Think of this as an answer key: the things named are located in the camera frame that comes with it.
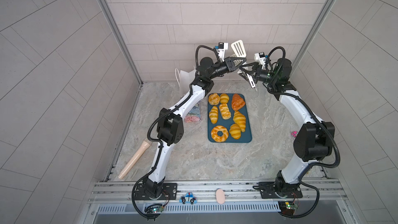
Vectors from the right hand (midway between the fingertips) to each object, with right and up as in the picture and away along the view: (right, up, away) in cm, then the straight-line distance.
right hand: (240, 73), depth 73 cm
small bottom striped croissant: (0, -31, +14) cm, 34 cm away
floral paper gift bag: (-29, -1, +19) cm, 35 cm away
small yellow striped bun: (-5, -13, +29) cm, 32 cm away
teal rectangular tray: (+7, -35, +16) cm, 39 cm away
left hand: (+3, +5, -6) cm, 8 cm away
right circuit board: (+20, -61, -5) cm, 64 cm away
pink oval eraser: (-10, -56, -4) cm, 57 cm away
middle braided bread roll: (-5, -21, +23) cm, 32 cm away
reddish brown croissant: (+4, -15, +27) cm, 31 cm away
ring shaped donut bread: (-12, -33, +15) cm, 38 cm away
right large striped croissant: (+4, -26, +20) cm, 33 cm away
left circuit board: (-38, -58, -8) cm, 70 cm away
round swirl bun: (-11, -13, +29) cm, 34 cm away
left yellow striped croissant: (-12, -23, +22) cm, 34 cm away
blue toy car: (-24, -57, -5) cm, 62 cm away
